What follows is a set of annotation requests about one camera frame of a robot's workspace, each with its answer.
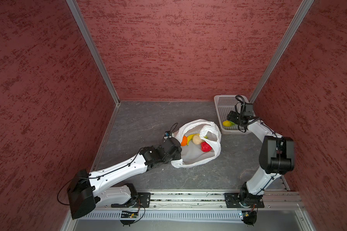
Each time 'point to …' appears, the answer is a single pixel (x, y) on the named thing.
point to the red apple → (205, 147)
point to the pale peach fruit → (196, 140)
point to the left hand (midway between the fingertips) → (178, 154)
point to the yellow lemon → (226, 123)
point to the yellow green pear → (206, 137)
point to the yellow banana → (190, 136)
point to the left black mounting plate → (141, 200)
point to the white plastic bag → (193, 153)
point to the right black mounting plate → (234, 199)
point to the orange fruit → (184, 141)
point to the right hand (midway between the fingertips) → (231, 118)
